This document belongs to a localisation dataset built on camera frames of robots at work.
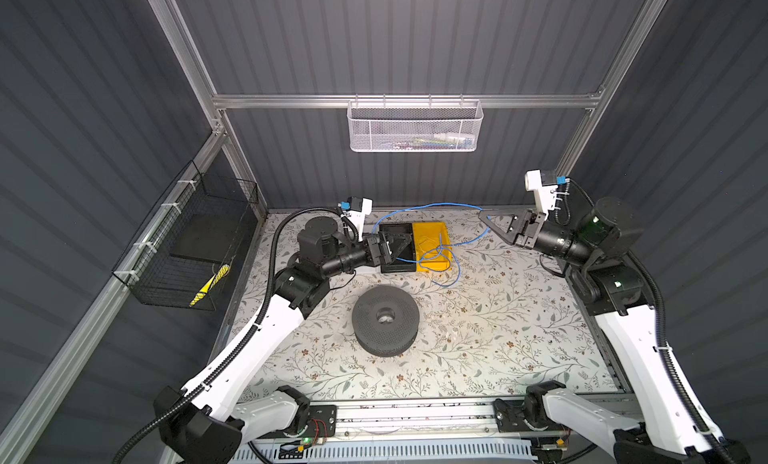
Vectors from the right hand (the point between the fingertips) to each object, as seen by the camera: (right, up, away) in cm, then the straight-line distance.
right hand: (483, 223), depth 53 cm
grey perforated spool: (-18, -28, +38) cm, 51 cm away
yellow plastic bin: (-3, -2, +54) cm, 54 cm away
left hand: (-14, -3, +11) cm, 18 cm away
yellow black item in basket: (-58, -11, +18) cm, 62 cm away
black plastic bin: (-14, -12, +45) cm, 49 cm away
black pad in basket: (-61, -2, +19) cm, 64 cm away
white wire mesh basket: (-6, +44, +70) cm, 83 cm away
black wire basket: (-68, -8, +17) cm, 70 cm away
